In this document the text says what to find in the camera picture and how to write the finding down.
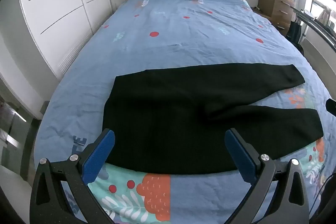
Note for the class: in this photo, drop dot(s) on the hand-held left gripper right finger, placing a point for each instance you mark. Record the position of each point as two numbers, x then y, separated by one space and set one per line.
240 155

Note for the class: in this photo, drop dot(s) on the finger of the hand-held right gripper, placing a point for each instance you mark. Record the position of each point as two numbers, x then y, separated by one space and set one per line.
331 107

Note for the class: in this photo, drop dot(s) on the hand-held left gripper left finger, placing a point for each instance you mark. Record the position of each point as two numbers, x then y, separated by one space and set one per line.
101 154

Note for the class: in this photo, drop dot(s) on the black pants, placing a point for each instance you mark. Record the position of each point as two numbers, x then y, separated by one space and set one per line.
183 113

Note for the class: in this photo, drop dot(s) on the black bag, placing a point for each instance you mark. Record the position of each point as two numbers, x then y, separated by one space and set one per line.
294 32

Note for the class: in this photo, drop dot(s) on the glass desk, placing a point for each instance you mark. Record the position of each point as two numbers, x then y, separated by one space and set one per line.
315 20

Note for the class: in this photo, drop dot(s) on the wooden nightstand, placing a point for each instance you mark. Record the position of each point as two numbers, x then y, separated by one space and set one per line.
278 7

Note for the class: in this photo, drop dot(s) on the blue printed bedsheet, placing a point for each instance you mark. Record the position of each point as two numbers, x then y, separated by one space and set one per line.
183 29

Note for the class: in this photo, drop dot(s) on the white wardrobe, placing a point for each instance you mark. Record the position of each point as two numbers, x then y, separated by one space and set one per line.
57 3

